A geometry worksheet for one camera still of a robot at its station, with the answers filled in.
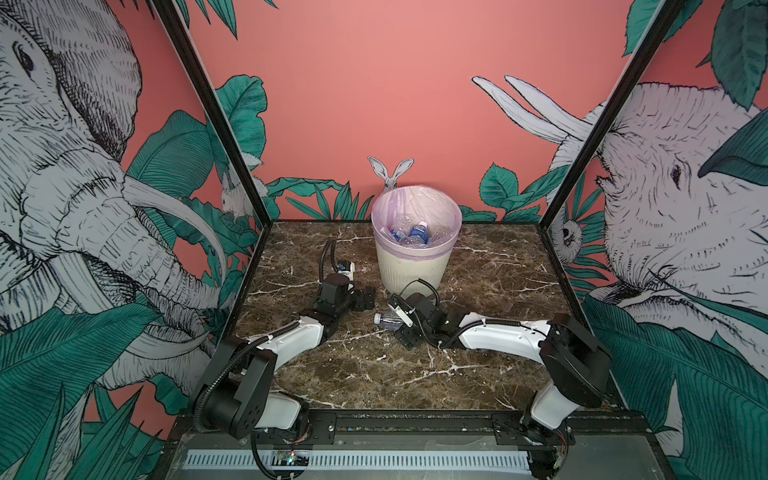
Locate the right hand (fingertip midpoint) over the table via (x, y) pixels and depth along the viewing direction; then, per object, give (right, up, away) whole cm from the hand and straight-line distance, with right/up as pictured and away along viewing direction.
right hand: (402, 320), depth 87 cm
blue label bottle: (+6, +26, +8) cm, 28 cm away
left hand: (-12, +11, +3) cm, 16 cm away
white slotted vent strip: (-9, -30, -17) cm, 35 cm away
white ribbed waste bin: (0, +13, -1) cm, 13 cm away
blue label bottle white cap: (-1, +25, +4) cm, 26 cm away
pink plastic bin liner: (0, +35, +9) cm, 36 cm away
